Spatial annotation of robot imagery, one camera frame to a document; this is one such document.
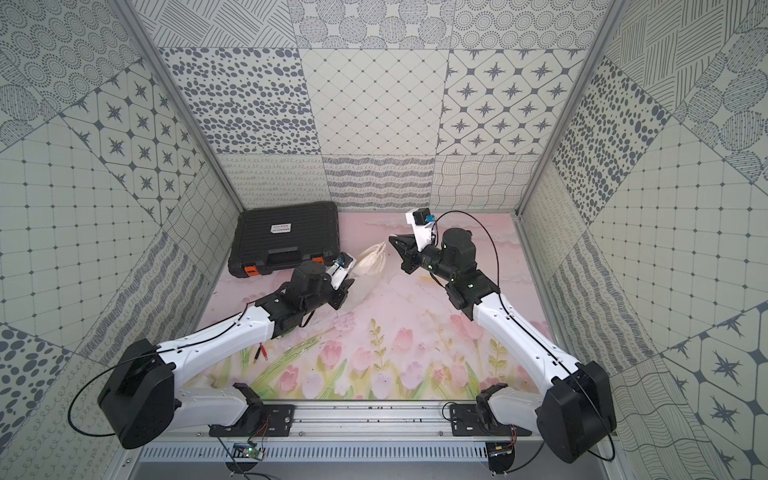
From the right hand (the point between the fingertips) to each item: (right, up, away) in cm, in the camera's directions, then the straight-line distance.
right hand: (392, 241), depth 74 cm
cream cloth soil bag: (-7, -9, +6) cm, 13 cm away
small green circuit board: (-35, -50, -4) cm, 61 cm away
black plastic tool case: (-41, +1, +31) cm, 52 cm away
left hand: (-14, -9, +9) cm, 19 cm away
